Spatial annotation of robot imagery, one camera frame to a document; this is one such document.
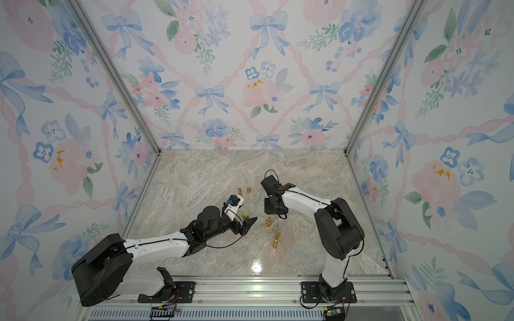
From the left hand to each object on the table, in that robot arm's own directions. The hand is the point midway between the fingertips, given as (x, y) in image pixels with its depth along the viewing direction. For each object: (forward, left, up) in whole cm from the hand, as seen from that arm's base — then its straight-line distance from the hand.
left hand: (250, 210), depth 80 cm
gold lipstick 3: (-10, -10, -11) cm, 18 cm away
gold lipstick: (+16, +6, -10) cm, 20 cm away
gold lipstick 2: (0, -8, -11) cm, 13 cm away
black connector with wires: (-32, +31, -17) cm, 48 cm away
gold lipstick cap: (+18, +2, -12) cm, 22 cm away
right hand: (+7, -10, -11) cm, 17 cm away
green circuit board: (-32, -31, -17) cm, 48 cm away
